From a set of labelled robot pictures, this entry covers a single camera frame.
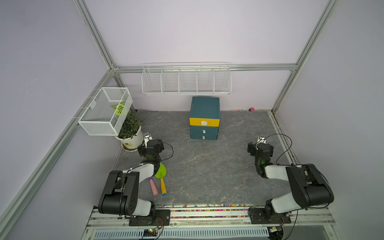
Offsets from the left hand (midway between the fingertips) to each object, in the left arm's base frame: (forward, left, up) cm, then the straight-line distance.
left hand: (150, 142), depth 91 cm
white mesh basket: (+9, +22, +16) cm, 29 cm away
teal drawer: (+5, -34, +2) cm, 34 cm away
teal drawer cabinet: (+16, -36, +11) cm, 41 cm away
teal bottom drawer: (+5, -34, -5) cm, 35 cm away
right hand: (-4, -68, -2) cm, 68 cm away
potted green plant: (+2, +10, +6) cm, 12 cm away
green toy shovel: (-17, -6, -10) cm, 20 cm away
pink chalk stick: (-28, -4, -7) cm, 29 cm away
